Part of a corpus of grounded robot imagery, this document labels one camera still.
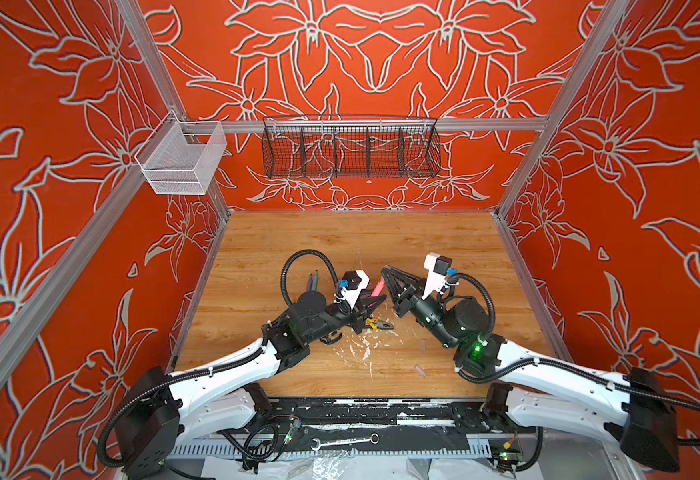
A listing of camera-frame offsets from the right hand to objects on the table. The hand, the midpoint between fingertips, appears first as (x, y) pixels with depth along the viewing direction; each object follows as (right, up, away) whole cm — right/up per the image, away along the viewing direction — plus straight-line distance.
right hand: (379, 273), depth 62 cm
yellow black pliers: (+2, -18, +25) cm, 31 cm away
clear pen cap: (+13, -29, +18) cm, 36 cm away
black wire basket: (-6, +39, +35) cm, 53 cm away
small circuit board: (+30, -44, +6) cm, 54 cm away
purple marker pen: (-19, -8, +34) cm, 40 cm away
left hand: (+1, -5, +5) cm, 7 cm away
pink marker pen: (0, -4, +3) cm, 4 cm away
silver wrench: (0, -41, +8) cm, 42 cm away
